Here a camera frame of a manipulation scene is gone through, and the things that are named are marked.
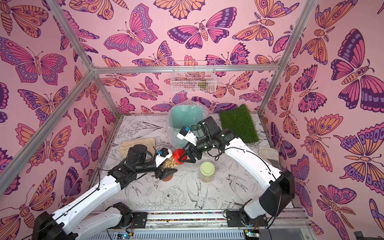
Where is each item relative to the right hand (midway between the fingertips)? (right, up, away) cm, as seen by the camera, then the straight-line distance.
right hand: (183, 152), depth 69 cm
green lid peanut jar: (+12, -11, +8) cm, 18 cm away
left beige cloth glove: (-27, +2, +34) cm, 44 cm away
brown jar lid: (-10, -18, +18) cm, 28 cm away
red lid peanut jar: (-6, -5, -1) cm, 8 cm away
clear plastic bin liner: (0, +27, +23) cm, 36 cm away
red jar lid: (-2, 0, -3) cm, 4 cm away
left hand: (-5, -5, +5) cm, 9 cm away
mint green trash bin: (-3, +19, +27) cm, 33 cm away
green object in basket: (+10, +39, +25) cm, 47 cm away
